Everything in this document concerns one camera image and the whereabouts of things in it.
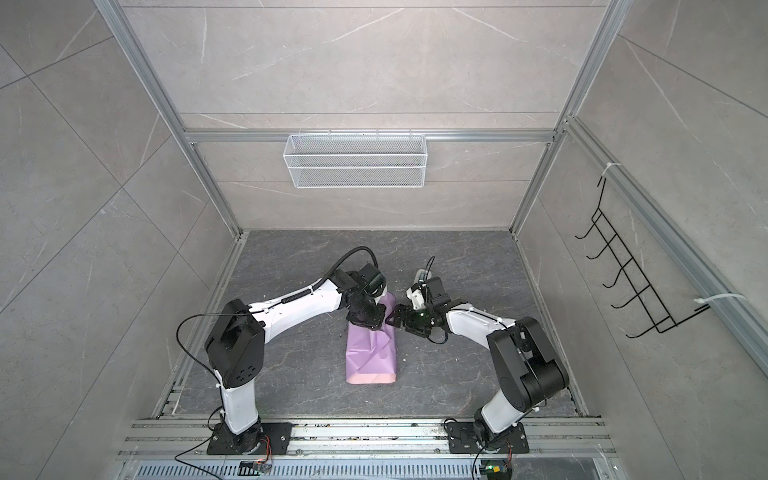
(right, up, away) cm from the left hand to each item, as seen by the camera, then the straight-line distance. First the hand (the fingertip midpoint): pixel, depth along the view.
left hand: (383, 321), depth 86 cm
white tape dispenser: (+16, +12, +18) cm, 27 cm away
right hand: (+4, -1, +4) cm, 6 cm away
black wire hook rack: (+57, +7, -26) cm, 63 cm away
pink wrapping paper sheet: (-3, -8, -6) cm, 11 cm away
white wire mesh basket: (-10, +52, +15) cm, 55 cm away
